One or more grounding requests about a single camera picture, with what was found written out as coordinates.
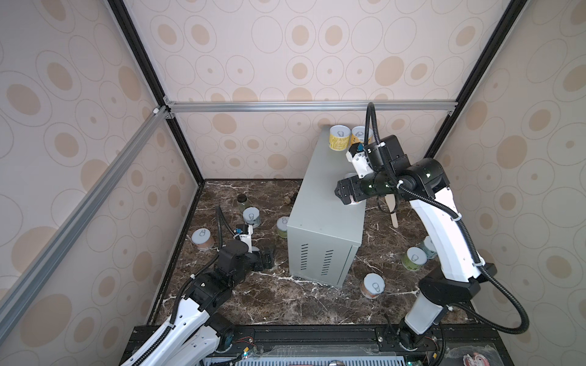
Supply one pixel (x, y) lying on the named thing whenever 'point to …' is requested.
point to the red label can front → (372, 285)
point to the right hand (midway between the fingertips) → (349, 186)
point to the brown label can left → (202, 239)
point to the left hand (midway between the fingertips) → (270, 245)
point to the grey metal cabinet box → (326, 232)
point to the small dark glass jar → (242, 198)
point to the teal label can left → (252, 216)
